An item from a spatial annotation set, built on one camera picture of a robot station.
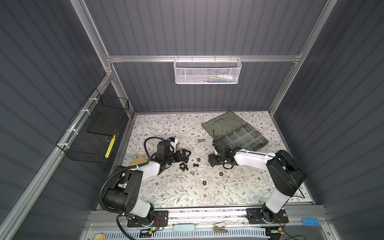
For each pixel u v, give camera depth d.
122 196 0.44
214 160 0.85
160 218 0.73
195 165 0.91
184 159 0.81
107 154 0.66
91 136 0.72
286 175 0.48
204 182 0.85
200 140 1.03
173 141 0.85
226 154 0.72
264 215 0.67
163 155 0.72
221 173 0.89
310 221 0.71
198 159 0.94
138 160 0.94
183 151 0.83
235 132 1.02
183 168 0.91
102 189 0.42
